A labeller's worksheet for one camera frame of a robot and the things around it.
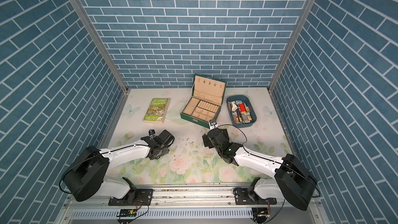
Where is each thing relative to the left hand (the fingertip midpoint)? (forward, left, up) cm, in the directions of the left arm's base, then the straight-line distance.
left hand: (166, 151), depth 89 cm
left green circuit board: (-29, +14, -3) cm, 32 cm away
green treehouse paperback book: (+28, +11, +3) cm, 30 cm away
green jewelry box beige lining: (+35, -24, +8) cm, 43 cm away
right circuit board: (-29, -48, +1) cm, 56 cm away
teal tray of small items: (+27, -47, +4) cm, 55 cm away
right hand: (+6, -27, +10) cm, 29 cm away
